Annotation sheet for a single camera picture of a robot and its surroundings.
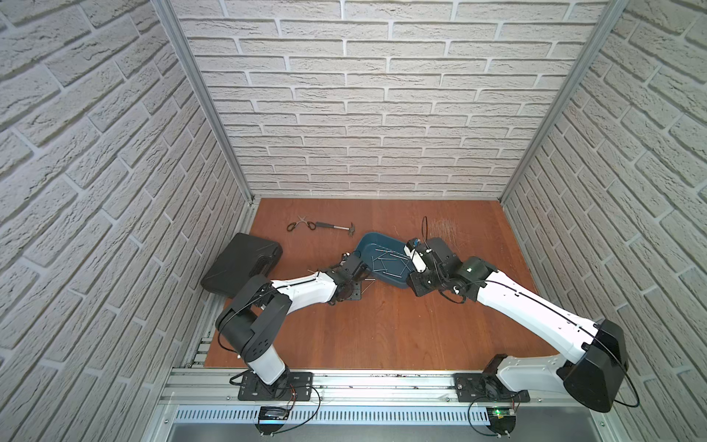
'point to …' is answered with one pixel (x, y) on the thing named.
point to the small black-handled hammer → (351, 229)
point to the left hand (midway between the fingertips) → (356, 286)
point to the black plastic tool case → (244, 256)
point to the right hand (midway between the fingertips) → (414, 278)
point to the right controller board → (502, 420)
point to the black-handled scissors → (292, 226)
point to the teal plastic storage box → (387, 258)
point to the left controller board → (272, 419)
